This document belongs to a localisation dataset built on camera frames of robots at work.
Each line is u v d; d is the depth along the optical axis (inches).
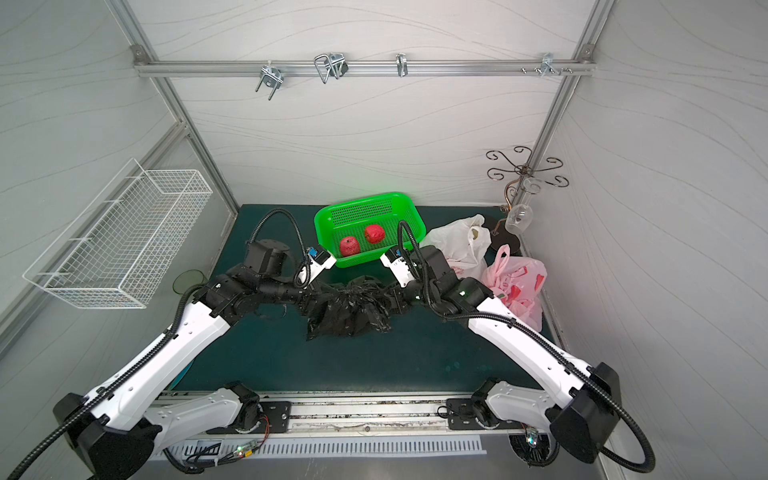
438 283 21.8
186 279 33.9
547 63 30.1
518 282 33.0
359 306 28.8
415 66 30.9
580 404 15.1
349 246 39.9
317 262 23.9
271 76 30.0
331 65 30.1
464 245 39.5
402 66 30.8
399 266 25.6
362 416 29.5
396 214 46.2
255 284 21.2
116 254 26.7
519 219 35.7
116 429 15.1
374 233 41.1
